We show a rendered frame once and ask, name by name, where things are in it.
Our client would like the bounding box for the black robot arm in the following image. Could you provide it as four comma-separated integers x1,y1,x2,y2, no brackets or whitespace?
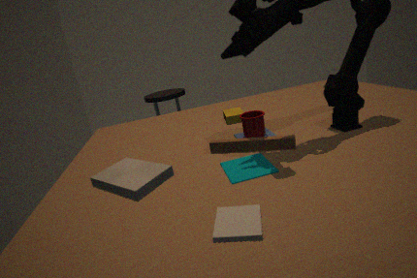
229,0,391,132

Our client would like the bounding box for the yellow block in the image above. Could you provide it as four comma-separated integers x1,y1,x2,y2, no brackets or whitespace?
223,108,243,125

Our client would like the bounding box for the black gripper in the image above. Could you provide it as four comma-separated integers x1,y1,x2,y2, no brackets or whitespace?
221,7,282,59

